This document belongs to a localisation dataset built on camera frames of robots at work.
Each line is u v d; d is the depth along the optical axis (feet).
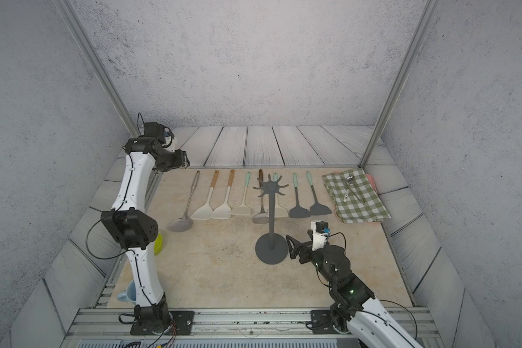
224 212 3.29
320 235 2.12
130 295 2.42
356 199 3.50
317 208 3.39
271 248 2.96
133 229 1.84
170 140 2.52
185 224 3.23
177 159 2.64
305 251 2.16
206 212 3.33
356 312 1.77
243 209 3.35
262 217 3.24
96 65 2.69
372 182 3.68
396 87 2.92
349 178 3.76
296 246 2.18
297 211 3.35
